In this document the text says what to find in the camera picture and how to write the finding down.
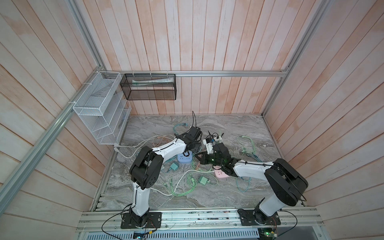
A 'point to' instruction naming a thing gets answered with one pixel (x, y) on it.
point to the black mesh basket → (149, 86)
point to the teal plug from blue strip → (173, 166)
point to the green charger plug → (203, 180)
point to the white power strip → (217, 140)
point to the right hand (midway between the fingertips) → (194, 155)
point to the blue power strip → (185, 159)
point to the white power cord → (117, 147)
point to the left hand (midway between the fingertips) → (193, 147)
